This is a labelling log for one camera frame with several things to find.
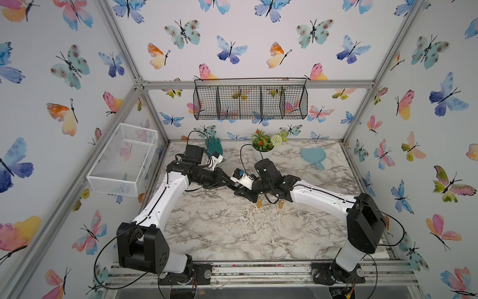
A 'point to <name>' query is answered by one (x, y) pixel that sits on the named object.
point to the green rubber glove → (214, 145)
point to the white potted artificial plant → (263, 144)
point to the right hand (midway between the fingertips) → (239, 187)
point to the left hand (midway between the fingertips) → (231, 180)
